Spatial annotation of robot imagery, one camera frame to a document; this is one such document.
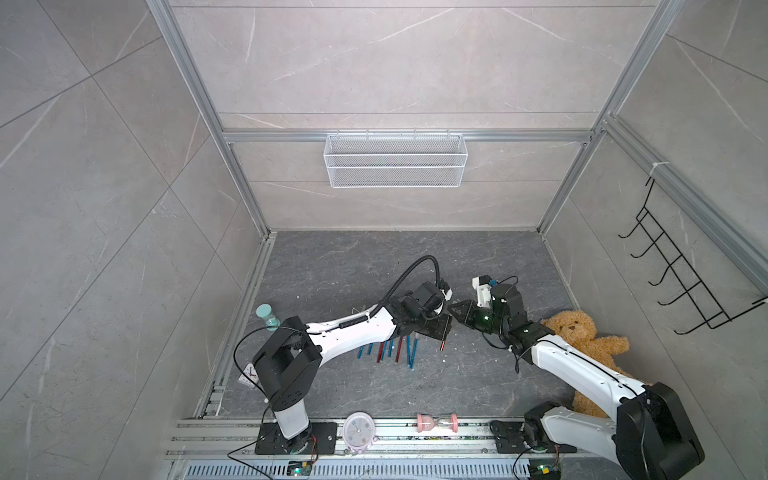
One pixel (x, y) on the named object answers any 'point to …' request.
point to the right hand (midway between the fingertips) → (452, 308)
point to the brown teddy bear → (579, 330)
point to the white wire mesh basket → (396, 160)
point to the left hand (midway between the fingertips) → (457, 327)
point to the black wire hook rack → (710, 309)
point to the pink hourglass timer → (427, 422)
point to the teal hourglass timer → (265, 310)
